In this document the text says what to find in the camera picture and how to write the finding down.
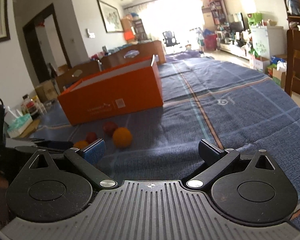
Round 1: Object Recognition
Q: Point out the red tomato near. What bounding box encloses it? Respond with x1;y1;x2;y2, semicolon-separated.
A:
85;132;98;144

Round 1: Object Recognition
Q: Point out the framed painting left wall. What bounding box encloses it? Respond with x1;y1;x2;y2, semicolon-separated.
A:
97;0;123;33

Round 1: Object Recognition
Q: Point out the wooden chair far left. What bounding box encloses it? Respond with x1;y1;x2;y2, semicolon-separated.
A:
56;61;100;93

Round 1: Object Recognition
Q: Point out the red storage bin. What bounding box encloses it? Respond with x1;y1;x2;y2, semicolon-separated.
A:
204;34;217;51

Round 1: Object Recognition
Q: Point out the red tomato far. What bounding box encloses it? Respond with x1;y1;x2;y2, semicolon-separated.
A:
102;121;118;138

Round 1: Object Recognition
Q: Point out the orange cardboard box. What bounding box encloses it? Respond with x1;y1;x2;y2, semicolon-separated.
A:
58;56;163;126

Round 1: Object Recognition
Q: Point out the red tomato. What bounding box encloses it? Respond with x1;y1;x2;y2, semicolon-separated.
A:
85;132;98;144
102;121;118;138

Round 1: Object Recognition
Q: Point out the blue plaid tablecloth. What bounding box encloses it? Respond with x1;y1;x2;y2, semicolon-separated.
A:
29;51;300;230

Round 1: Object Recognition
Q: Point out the orange tangerine left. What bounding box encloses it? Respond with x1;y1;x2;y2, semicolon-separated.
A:
112;127;133;149

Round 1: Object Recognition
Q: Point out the black office chair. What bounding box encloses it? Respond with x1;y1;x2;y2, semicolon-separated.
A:
162;31;179;47

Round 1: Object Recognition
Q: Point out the white small fridge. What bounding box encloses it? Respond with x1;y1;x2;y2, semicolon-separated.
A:
250;26;286;59

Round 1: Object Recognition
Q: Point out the wooden chair right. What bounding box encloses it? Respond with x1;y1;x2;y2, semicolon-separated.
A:
285;30;300;96

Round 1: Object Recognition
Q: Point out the wooden chair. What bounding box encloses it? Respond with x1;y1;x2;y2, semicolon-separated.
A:
56;61;100;93
285;30;300;96
101;40;166;69

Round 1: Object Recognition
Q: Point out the wooden chair far centre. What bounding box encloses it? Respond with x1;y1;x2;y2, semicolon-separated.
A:
101;40;166;69

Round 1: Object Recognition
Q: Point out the small tangerine centre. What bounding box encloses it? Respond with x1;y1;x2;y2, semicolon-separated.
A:
74;140;89;150

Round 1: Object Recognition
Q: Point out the dark bottle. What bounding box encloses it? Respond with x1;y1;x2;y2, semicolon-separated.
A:
23;94;39;120

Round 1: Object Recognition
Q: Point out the tissue box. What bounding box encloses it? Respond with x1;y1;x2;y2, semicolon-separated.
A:
4;106;33;138

